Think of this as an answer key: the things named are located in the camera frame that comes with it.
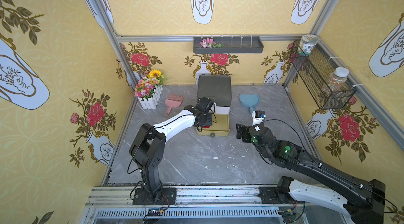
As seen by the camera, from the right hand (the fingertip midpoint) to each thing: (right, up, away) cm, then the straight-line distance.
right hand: (245, 124), depth 76 cm
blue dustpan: (+13, +11, +37) cm, 40 cm away
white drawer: (-9, +6, +18) cm, 21 cm away
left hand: (-21, 0, +16) cm, 27 cm away
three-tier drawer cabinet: (-10, +20, +40) cm, 46 cm away
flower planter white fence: (-54, +19, +21) cm, 61 cm away
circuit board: (-43, -41, -3) cm, 59 cm away
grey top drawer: (-10, +11, +11) cm, 18 cm away
